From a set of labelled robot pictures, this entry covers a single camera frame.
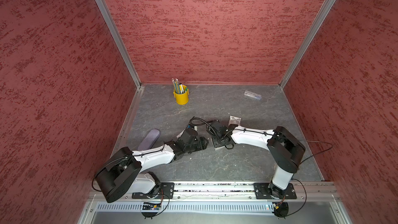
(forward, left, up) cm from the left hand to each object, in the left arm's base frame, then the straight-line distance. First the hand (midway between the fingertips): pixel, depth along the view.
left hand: (204, 146), depth 86 cm
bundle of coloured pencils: (+38, +18, +9) cm, 43 cm away
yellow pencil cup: (+34, +16, +1) cm, 37 cm away
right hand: (+2, -8, -4) cm, 9 cm away
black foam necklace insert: (+19, -20, -2) cm, 27 cm away
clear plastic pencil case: (+44, -34, -4) cm, 56 cm away
